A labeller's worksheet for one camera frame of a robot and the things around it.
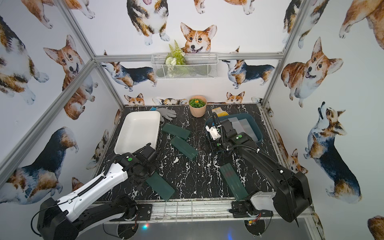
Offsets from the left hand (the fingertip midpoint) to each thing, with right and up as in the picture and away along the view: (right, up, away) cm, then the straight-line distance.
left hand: (156, 171), depth 79 cm
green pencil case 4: (+43, -9, +1) cm, 44 cm away
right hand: (+26, +14, 0) cm, 30 cm away
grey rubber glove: (-2, +31, +35) cm, 47 cm away
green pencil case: (+6, +19, +25) cm, 32 cm away
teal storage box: (+61, +27, +27) cm, 72 cm away
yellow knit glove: (+38, +33, +38) cm, 63 cm away
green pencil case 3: (+1, -9, +3) cm, 9 cm away
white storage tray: (-21, +20, +27) cm, 40 cm away
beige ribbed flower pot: (+21, +38, +28) cm, 52 cm away
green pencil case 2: (+14, +9, +20) cm, 26 cm away
